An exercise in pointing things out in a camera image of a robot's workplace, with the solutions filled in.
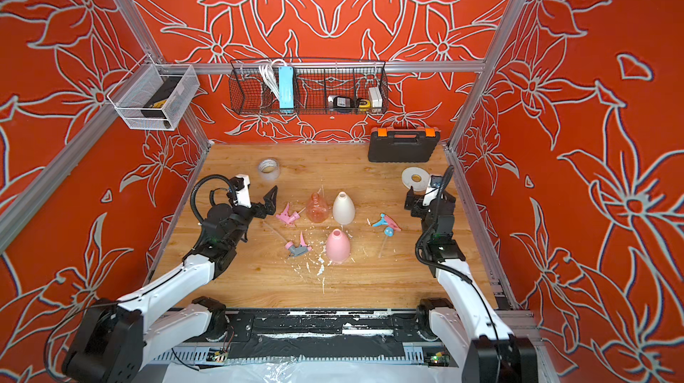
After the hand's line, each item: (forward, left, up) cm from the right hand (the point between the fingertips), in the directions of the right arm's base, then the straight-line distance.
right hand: (423, 186), depth 80 cm
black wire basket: (+38, +34, +11) cm, 52 cm away
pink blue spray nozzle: (-3, +8, -19) cm, 21 cm away
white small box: (+29, +14, +12) cm, 34 cm away
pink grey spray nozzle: (-13, +39, -19) cm, 46 cm away
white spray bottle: (-2, +25, -11) cm, 27 cm away
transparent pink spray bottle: (+4, +35, -20) cm, 40 cm away
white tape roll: (+19, -5, -19) cm, 27 cm away
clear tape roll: (+22, +57, -19) cm, 64 cm away
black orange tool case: (+24, +2, -6) cm, 25 cm away
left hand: (-1, +50, +1) cm, 50 cm away
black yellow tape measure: (+31, +18, +8) cm, 37 cm away
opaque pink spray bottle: (-16, +26, -10) cm, 32 cm away
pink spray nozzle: (-1, +44, -19) cm, 48 cm away
